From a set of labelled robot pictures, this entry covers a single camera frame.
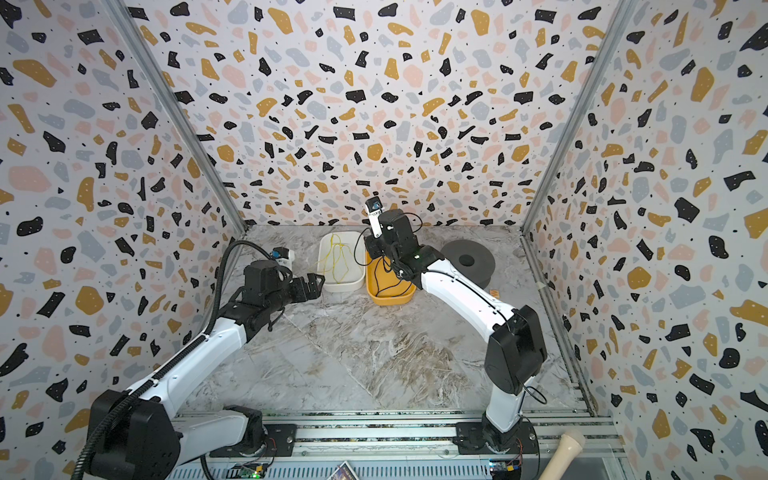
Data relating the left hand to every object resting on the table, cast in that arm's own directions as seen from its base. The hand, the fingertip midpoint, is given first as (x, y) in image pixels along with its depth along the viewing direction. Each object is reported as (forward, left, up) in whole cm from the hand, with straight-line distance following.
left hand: (310, 274), depth 82 cm
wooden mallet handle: (-40, -65, -15) cm, 77 cm away
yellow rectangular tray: (+8, -19, -19) cm, 28 cm away
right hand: (+8, -16, +12) cm, 21 cm away
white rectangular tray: (+12, -9, -18) cm, 23 cm away
